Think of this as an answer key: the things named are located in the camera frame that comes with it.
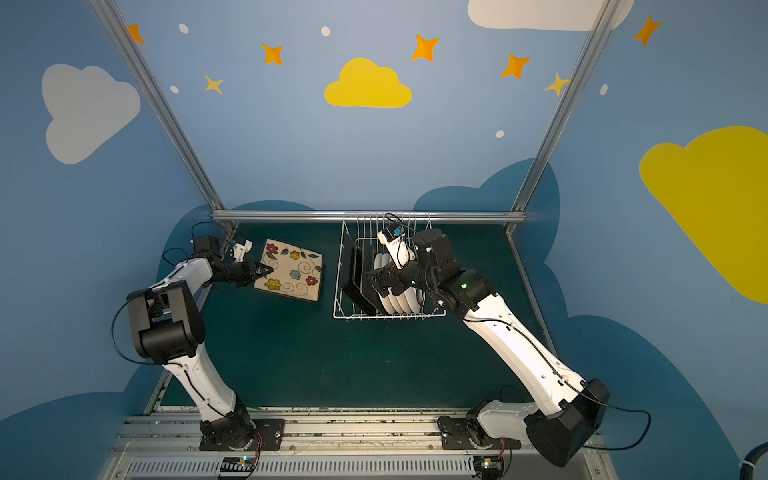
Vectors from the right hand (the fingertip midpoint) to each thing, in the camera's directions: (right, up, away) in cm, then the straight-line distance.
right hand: (383, 262), depth 71 cm
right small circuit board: (+26, -51, +3) cm, 58 cm away
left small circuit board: (-37, -51, +3) cm, 63 cm away
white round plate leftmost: (0, -12, +15) cm, 19 cm away
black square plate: (-6, -1, +14) cm, 15 cm away
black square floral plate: (-31, -4, +30) cm, 43 cm away
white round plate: (+3, -12, +16) cm, 20 cm away
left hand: (-38, -3, +26) cm, 46 cm away
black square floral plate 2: (-11, -4, +18) cm, 21 cm away
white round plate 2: (+6, -12, +16) cm, 21 cm away
